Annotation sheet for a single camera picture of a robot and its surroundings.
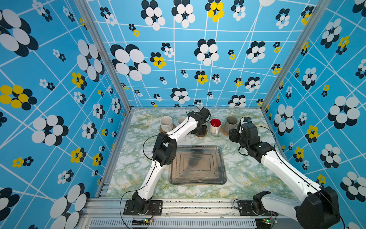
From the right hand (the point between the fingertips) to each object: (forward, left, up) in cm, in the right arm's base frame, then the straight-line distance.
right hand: (234, 131), depth 83 cm
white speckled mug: (+16, +44, -13) cm, 48 cm away
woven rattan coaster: (+15, +2, -18) cm, 23 cm away
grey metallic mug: (+12, -2, -7) cm, 14 cm away
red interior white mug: (+16, +8, -14) cm, 22 cm away
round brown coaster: (+10, +19, -18) cm, 28 cm away
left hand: (+8, +18, -12) cm, 23 cm away
